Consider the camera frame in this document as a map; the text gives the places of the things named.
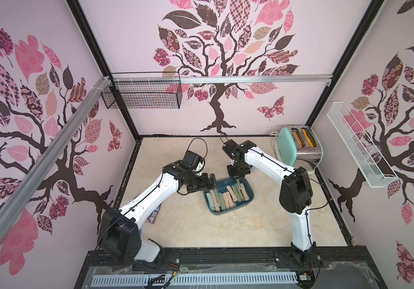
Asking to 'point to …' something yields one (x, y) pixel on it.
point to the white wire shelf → (364, 151)
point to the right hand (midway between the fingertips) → (237, 178)
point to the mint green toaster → (299, 146)
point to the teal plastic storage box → (228, 194)
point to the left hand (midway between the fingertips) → (208, 190)
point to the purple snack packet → (151, 218)
